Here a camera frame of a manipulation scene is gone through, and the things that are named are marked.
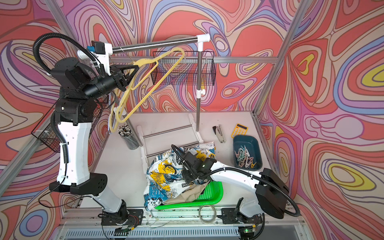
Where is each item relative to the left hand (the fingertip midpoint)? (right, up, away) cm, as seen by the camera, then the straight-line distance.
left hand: (138, 67), depth 52 cm
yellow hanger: (-26, -23, +34) cm, 49 cm away
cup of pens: (-20, -24, +32) cm, 45 cm away
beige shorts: (+18, -54, +20) cm, 61 cm away
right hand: (+17, -49, +28) cm, 59 cm away
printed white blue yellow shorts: (+6, -46, +22) cm, 51 cm away
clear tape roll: (+30, -63, +22) cm, 73 cm away
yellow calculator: (+53, -23, +56) cm, 81 cm away
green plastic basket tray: (+30, -58, +28) cm, 71 cm away
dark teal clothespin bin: (+55, -38, +44) cm, 80 cm away
